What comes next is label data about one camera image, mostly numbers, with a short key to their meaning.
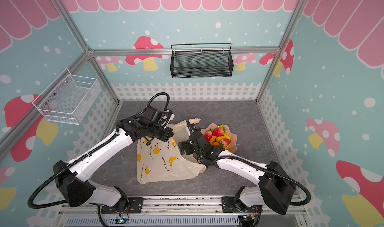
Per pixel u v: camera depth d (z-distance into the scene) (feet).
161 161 2.45
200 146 1.98
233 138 3.08
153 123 1.95
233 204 2.43
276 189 1.36
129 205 2.42
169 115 2.20
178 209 2.43
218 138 3.01
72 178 1.30
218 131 3.02
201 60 3.09
